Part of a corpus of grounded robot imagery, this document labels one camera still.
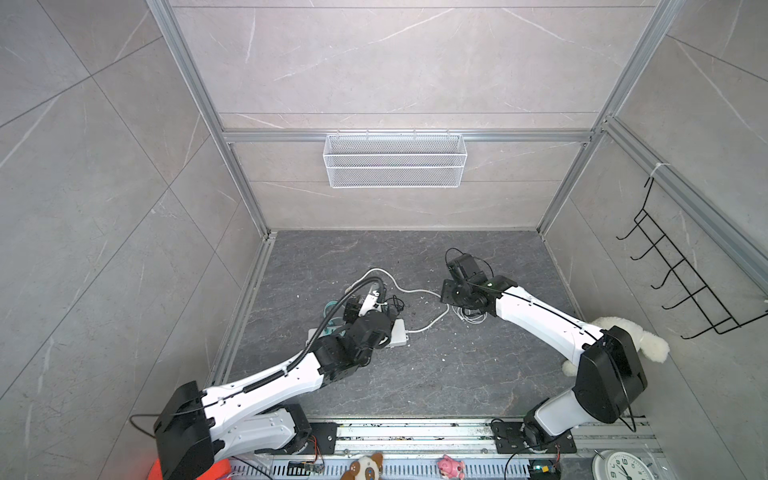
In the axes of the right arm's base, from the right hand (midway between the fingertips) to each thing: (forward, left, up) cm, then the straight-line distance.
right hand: (446, 291), depth 88 cm
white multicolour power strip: (-10, +15, -8) cm, 20 cm away
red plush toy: (-42, +55, -5) cm, 70 cm away
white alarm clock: (-43, -35, -9) cm, 56 cm away
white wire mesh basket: (+41, +14, +18) cm, 47 cm away
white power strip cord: (+7, +12, -11) cm, 18 cm away
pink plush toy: (-43, +4, -9) cm, 44 cm away
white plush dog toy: (-21, -46, +5) cm, 51 cm away
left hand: (-7, +21, +9) cm, 24 cm away
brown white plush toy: (-42, +24, -8) cm, 49 cm away
